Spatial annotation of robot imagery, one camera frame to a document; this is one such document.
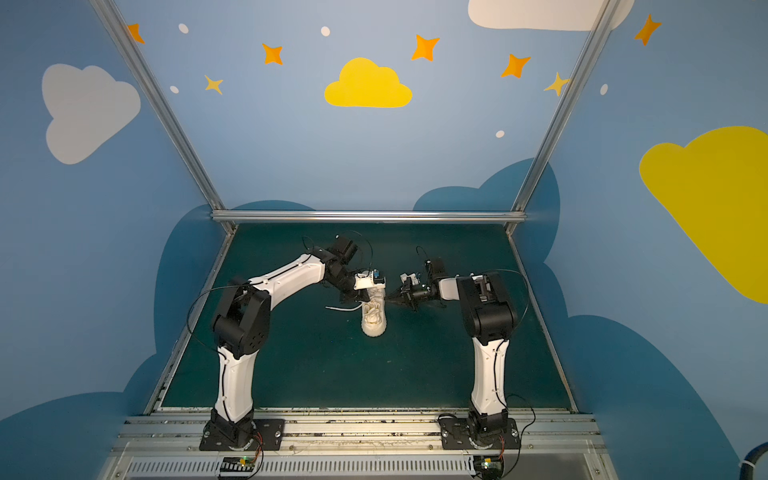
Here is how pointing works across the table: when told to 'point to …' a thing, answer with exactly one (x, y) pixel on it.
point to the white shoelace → (346, 309)
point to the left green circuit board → (247, 461)
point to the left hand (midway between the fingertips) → (365, 292)
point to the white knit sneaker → (374, 312)
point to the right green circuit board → (489, 464)
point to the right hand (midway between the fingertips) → (387, 297)
